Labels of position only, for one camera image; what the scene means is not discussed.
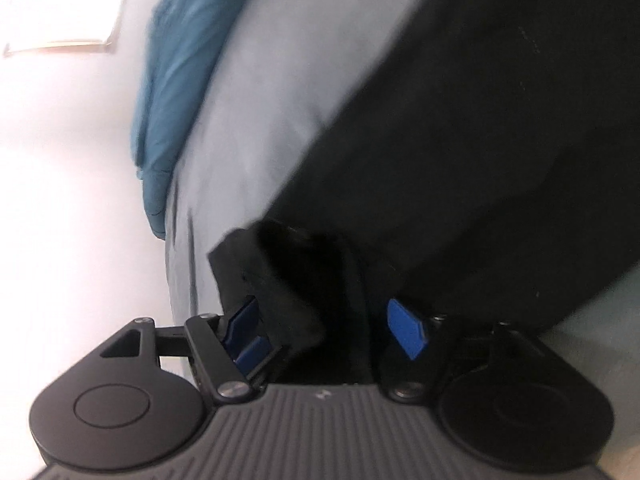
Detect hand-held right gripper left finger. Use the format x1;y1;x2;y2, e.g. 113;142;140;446
92;296;275;403

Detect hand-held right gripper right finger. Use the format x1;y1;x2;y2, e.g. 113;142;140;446
381;299;550;403

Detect black pants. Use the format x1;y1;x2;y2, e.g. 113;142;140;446
207;0;640;386

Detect grey fleece bed blanket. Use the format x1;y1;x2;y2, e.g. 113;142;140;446
164;0;640;376

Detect teal duvet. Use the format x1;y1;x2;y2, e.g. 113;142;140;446
129;0;263;242

